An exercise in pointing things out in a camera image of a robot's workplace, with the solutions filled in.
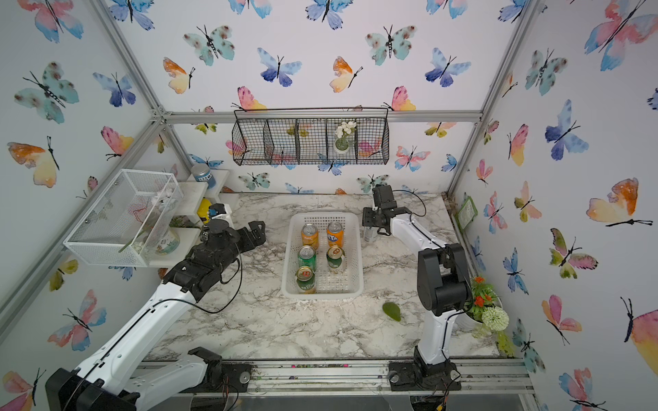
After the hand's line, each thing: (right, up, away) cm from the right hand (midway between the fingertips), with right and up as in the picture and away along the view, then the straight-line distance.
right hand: (374, 211), depth 96 cm
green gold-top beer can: (-24, -22, -14) cm, 35 cm away
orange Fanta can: (-15, -9, -1) cm, 17 cm away
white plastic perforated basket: (-10, -26, -4) cm, 28 cm away
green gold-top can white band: (-14, -16, -9) cm, 24 cm away
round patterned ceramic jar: (-66, -10, -16) cm, 69 cm away
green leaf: (+5, -33, -11) cm, 35 cm away
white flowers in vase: (-12, +25, -1) cm, 28 cm away
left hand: (-38, -4, -19) cm, 43 cm away
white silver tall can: (-1, -8, +1) cm, 9 cm away
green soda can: (-24, -15, -10) cm, 30 cm away
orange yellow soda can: (-23, -9, -3) cm, 25 cm away
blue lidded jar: (-65, +14, +1) cm, 66 cm away
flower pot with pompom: (+28, -28, -24) cm, 46 cm away
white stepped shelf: (-62, +5, -6) cm, 63 cm away
